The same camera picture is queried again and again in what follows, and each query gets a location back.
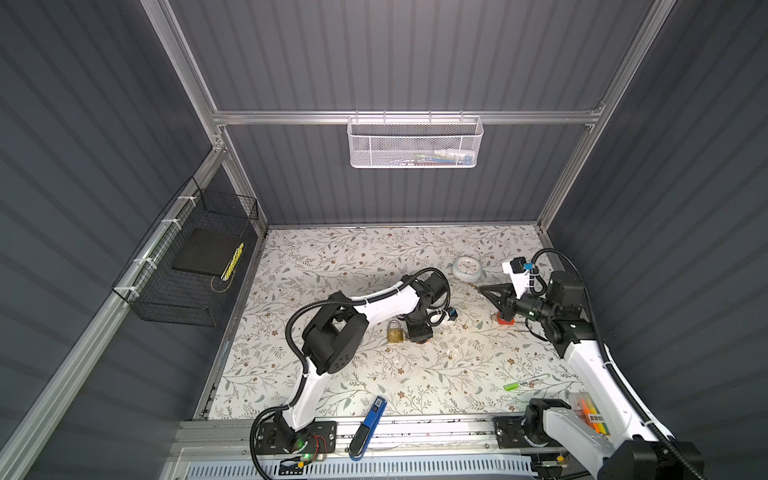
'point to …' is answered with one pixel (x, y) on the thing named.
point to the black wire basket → (175, 277)
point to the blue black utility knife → (361, 439)
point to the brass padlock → (395, 332)
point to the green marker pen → (517, 385)
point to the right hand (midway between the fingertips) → (488, 291)
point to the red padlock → (503, 321)
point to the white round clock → (467, 269)
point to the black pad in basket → (203, 250)
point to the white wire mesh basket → (408, 142)
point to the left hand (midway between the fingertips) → (420, 331)
